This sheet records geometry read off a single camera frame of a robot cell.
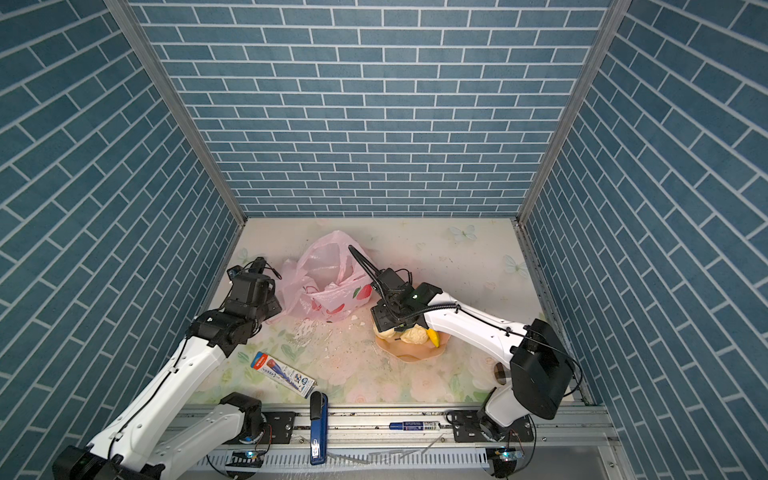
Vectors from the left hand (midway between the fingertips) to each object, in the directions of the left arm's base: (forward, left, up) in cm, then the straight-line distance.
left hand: (272, 298), depth 80 cm
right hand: (-2, -29, -4) cm, 30 cm away
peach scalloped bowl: (-10, -38, -13) cm, 42 cm away
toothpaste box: (-16, -3, -15) cm, 22 cm away
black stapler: (+21, +14, -14) cm, 29 cm away
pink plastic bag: (+5, -14, +1) cm, 15 cm away
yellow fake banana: (-8, -44, -8) cm, 46 cm away
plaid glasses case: (-17, -62, -13) cm, 66 cm away
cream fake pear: (-7, -39, -10) cm, 41 cm away
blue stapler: (-27, -15, -12) cm, 33 cm away
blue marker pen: (-29, -38, -14) cm, 50 cm away
